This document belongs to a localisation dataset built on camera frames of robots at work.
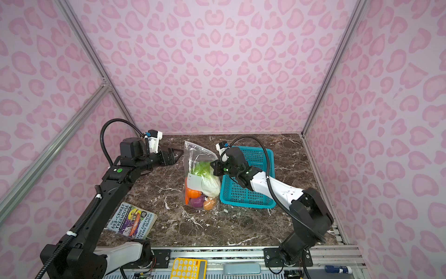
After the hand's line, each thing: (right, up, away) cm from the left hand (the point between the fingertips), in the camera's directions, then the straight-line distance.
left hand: (176, 149), depth 74 cm
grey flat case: (+27, -46, -7) cm, 54 cm away
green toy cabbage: (+14, -16, +5) cm, 21 cm away
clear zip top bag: (+6, -1, +6) cm, 9 cm away
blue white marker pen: (+66, -47, -5) cm, 81 cm away
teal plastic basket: (+24, -24, +18) cm, 39 cm away
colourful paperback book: (-23, -34, +8) cm, 42 cm away
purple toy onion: (+8, -25, +8) cm, 28 cm away
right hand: (+14, -6, +6) cm, 17 cm away
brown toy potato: (+13, -26, +8) cm, 30 cm away
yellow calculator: (+7, -48, -4) cm, 49 cm away
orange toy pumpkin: (+6, -21, +6) cm, 23 cm away
